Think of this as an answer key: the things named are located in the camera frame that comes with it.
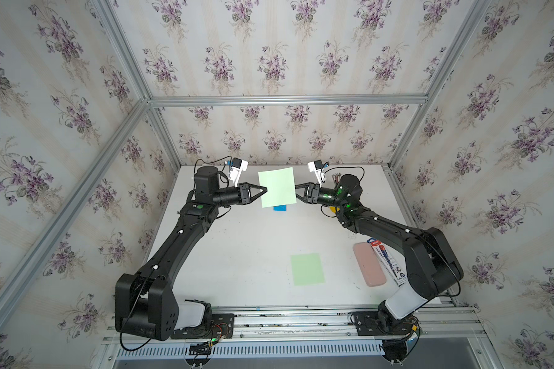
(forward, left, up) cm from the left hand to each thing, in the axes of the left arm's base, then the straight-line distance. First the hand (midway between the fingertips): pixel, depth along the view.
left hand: (266, 193), depth 72 cm
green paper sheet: (+2, -4, +2) cm, 5 cm away
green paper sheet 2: (-14, -15, -30) cm, 36 cm away
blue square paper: (+15, -6, -30) cm, 34 cm away
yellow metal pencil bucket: (-4, -21, -3) cm, 22 cm away
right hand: (+1, -8, -1) cm, 8 cm away
